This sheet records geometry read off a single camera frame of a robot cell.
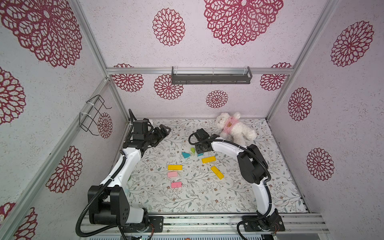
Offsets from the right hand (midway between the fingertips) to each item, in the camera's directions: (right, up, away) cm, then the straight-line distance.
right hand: (198, 146), depth 100 cm
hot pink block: (-13, -21, -14) cm, 29 cm away
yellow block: (-15, -13, -7) cm, 21 cm away
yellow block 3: (+11, -16, -8) cm, 21 cm away
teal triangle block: (-8, -6, 0) cm, 11 cm away
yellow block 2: (+7, -9, -2) cm, 11 cm away
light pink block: (-17, -16, -9) cm, 25 cm away
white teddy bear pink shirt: (+24, +11, +6) cm, 27 cm away
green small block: (-4, -3, -1) cm, 5 cm away
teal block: (+1, -6, -2) cm, 6 cm away
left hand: (-18, +9, -17) cm, 26 cm away
